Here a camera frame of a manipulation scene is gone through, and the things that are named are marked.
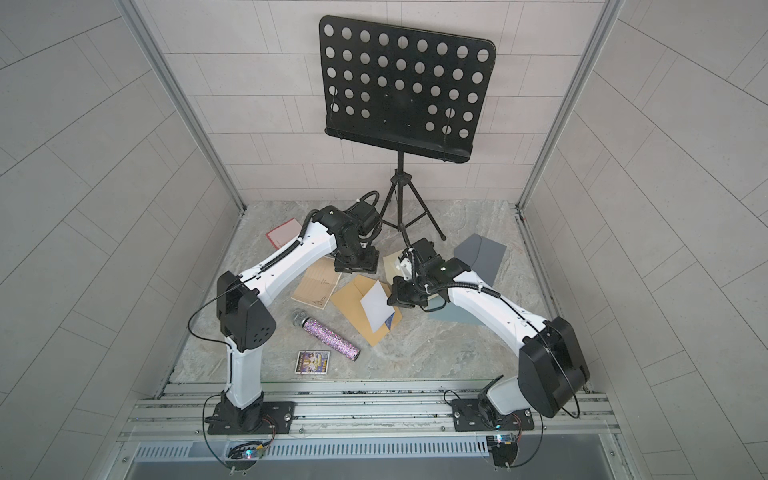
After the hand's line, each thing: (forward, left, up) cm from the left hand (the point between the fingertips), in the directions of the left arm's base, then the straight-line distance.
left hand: (372, 268), depth 83 cm
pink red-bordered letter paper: (+24, +34, -14) cm, 44 cm away
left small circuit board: (-41, +26, -12) cm, 50 cm away
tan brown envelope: (-3, +8, -14) cm, 16 cm away
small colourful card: (-22, +15, -13) cm, 29 cm away
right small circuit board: (-40, -32, -13) cm, 53 cm away
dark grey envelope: (+13, -37, -12) cm, 41 cm away
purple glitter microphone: (-15, +13, -11) cm, 22 cm away
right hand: (-10, -4, -1) cm, 11 cm away
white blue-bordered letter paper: (-9, -1, -6) cm, 11 cm away
